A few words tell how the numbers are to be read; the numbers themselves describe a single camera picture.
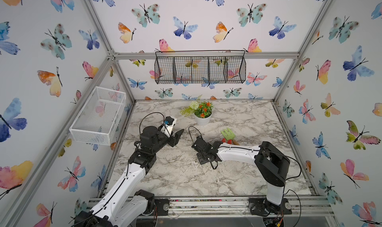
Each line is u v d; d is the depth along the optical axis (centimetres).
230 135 101
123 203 45
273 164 48
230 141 96
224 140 98
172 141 67
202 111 96
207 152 68
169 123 63
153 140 58
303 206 75
